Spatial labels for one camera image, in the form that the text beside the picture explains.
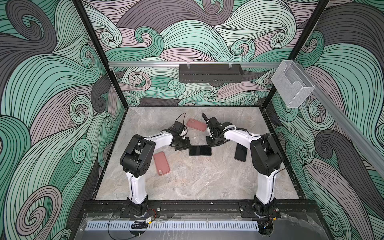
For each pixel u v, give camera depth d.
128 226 0.69
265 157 0.51
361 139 0.54
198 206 0.74
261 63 0.95
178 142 0.82
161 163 0.91
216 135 0.72
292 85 0.78
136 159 0.51
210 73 0.99
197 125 1.10
